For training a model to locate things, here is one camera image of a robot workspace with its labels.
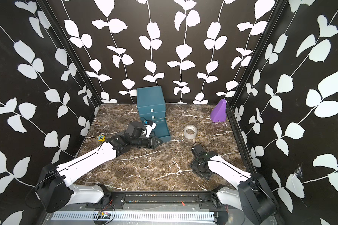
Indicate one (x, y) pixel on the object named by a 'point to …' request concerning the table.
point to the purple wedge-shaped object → (218, 113)
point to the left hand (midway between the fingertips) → (161, 140)
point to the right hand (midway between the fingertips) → (195, 168)
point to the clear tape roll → (190, 131)
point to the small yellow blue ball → (101, 138)
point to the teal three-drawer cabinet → (151, 107)
